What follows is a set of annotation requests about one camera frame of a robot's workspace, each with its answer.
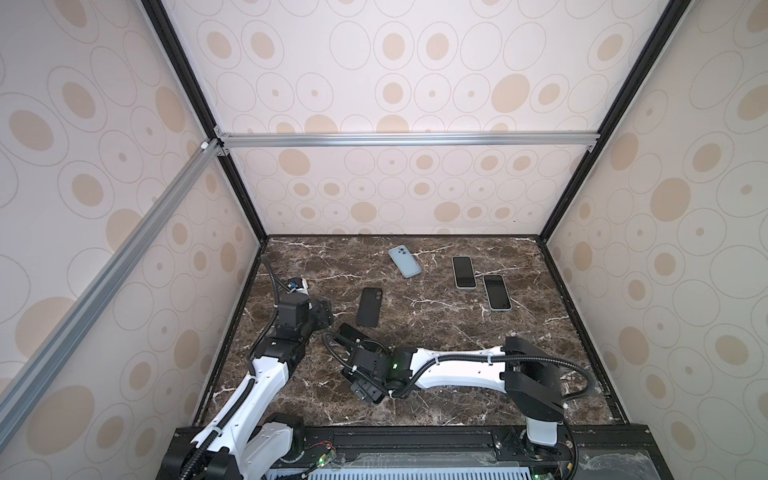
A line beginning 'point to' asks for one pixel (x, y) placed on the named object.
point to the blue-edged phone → (497, 294)
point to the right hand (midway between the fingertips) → (370, 376)
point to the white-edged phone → (464, 273)
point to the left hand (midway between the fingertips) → (328, 299)
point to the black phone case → (369, 307)
